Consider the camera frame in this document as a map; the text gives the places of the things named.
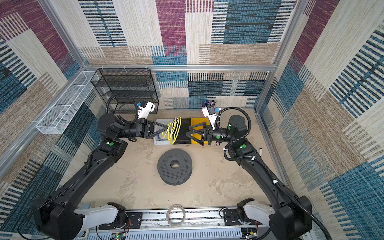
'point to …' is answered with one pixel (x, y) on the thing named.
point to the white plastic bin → (158, 140)
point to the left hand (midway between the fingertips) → (165, 129)
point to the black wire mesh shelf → (137, 82)
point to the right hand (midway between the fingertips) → (189, 134)
